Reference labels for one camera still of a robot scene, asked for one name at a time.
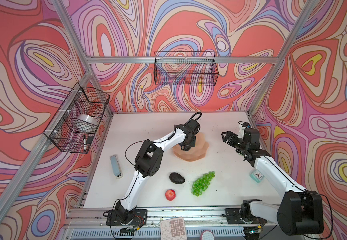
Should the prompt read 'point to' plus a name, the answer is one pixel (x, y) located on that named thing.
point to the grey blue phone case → (116, 166)
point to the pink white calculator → (173, 229)
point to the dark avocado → (176, 178)
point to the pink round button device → (207, 235)
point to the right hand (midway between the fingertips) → (227, 138)
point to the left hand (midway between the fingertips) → (192, 142)
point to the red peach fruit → (170, 194)
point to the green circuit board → (127, 231)
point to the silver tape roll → (88, 118)
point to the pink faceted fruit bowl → (194, 153)
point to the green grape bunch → (201, 184)
